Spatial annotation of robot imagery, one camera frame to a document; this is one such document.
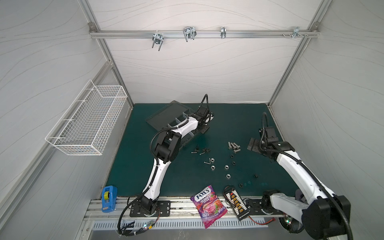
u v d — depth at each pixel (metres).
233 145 0.96
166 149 0.59
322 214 0.38
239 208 0.72
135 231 0.66
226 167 0.87
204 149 0.93
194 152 0.93
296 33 0.76
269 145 0.60
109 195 0.74
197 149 0.95
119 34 0.79
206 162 0.90
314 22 0.77
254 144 0.76
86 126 0.69
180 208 0.75
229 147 0.95
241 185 0.80
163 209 0.73
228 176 0.84
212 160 0.90
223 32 0.78
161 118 1.11
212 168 0.86
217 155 0.93
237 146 0.95
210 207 0.72
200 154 0.93
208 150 0.94
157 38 0.79
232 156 0.91
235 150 0.93
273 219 0.71
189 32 0.77
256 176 0.83
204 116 0.84
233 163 0.88
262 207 0.73
